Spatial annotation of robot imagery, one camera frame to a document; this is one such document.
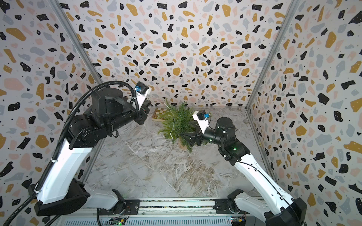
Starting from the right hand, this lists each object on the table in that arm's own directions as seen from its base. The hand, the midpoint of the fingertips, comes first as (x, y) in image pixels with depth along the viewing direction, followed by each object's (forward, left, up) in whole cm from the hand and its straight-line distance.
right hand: (185, 129), depth 64 cm
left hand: (+3, +14, +14) cm, 20 cm away
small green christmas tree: (+9, +5, -3) cm, 11 cm away
